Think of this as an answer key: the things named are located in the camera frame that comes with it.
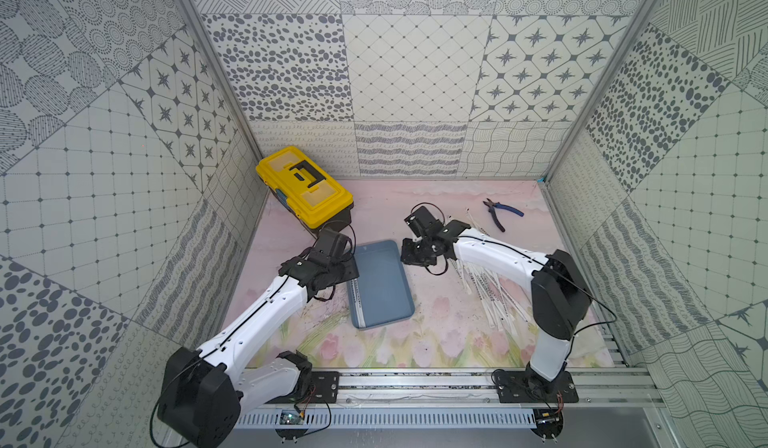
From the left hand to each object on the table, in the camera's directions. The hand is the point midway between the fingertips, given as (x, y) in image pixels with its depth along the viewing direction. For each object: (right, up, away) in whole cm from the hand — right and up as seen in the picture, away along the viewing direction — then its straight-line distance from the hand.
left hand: (350, 262), depth 82 cm
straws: (+1, -14, +6) cm, 16 cm away
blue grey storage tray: (+8, -11, +8) cm, 16 cm away
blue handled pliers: (+49, +15, +29) cm, 59 cm away
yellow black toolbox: (-15, +20, +11) cm, 27 cm away
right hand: (+16, -1, +6) cm, 17 cm away
